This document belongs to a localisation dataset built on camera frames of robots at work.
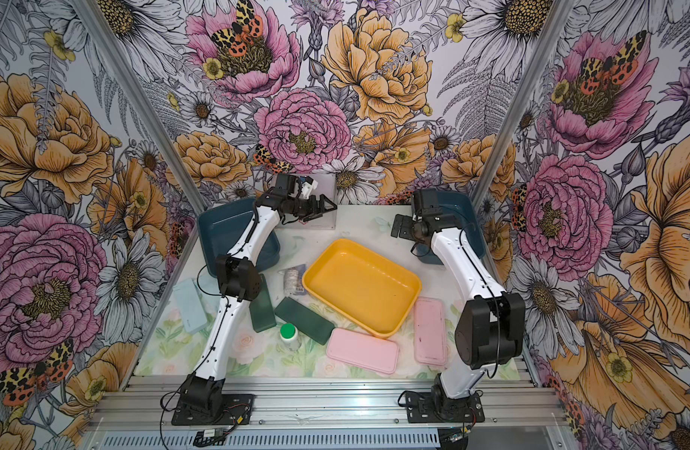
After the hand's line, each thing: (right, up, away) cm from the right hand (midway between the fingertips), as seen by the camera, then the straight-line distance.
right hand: (408, 235), depth 88 cm
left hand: (-26, +7, +14) cm, 31 cm away
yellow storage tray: (-14, -17, +9) cm, 24 cm away
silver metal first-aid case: (-27, +19, +23) cm, 40 cm away
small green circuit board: (-54, -51, -15) cm, 76 cm away
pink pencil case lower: (-14, -33, -5) cm, 37 cm away
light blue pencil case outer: (-71, -23, +6) cm, 75 cm away
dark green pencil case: (-46, -23, +3) cm, 52 cm away
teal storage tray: (-71, +3, +29) cm, 77 cm away
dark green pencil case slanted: (-31, -27, +3) cm, 42 cm away
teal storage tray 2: (+26, +11, +27) cm, 39 cm away
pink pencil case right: (+6, -30, -1) cm, 31 cm away
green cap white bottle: (-35, -28, -10) cm, 45 cm away
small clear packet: (-37, -15, +9) cm, 41 cm away
